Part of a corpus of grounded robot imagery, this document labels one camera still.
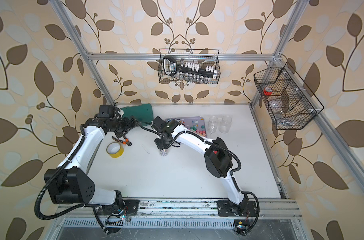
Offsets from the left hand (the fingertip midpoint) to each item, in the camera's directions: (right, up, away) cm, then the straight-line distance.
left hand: (131, 124), depth 82 cm
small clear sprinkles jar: (+17, -17, +7) cm, 25 cm away
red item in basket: (+75, +18, -1) cm, 77 cm away
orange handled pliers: (-10, -12, +17) cm, 23 cm away
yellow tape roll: (-11, -19, +10) cm, 24 cm away
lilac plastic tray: (+37, -1, +26) cm, 45 cm away
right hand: (+16, -12, +5) cm, 21 cm away
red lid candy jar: (+57, -2, +19) cm, 60 cm away
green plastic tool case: (-4, +8, +32) cm, 33 cm away
